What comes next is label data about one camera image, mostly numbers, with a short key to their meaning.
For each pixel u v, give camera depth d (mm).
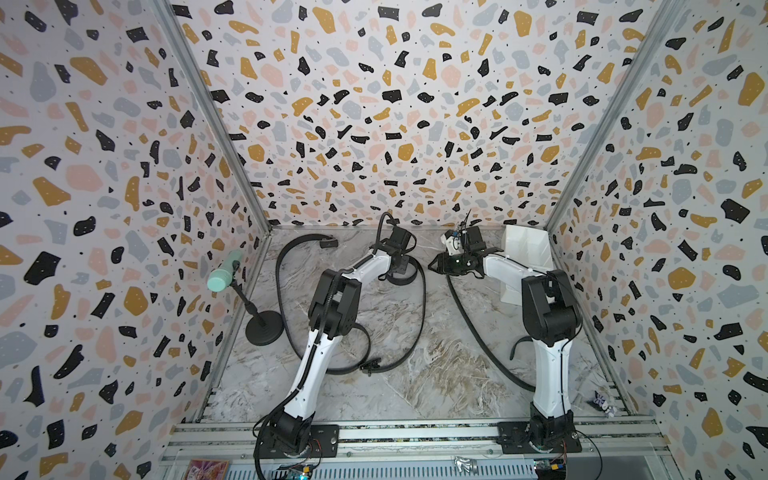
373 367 856
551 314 576
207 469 685
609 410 778
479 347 902
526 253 1063
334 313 629
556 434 653
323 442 736
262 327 916
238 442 745
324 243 1136
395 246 876
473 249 836
